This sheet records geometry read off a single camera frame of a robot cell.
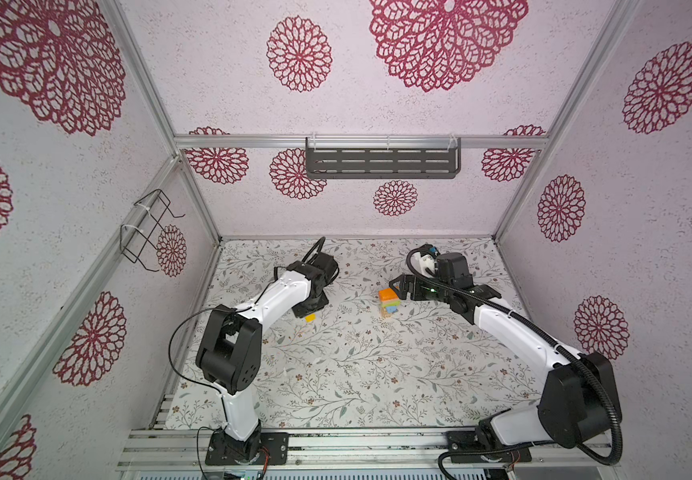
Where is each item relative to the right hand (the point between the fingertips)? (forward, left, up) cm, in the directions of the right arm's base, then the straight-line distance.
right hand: (403, 278), depth 84 cm
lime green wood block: (+1, +2, -15) cm, 15 cm away
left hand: (-5, +27, -11) cm, 29 cm away
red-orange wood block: (-1, +5, -11) cm, 12 cm away
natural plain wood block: (-1, +5, -13) cm, 14 cm away
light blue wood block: (-1, +2, -15) cm, 15 cm away
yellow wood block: (-10, +26, -5) cm, 28 cm away
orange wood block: (-4, +4, -3) cm, 6 cm away
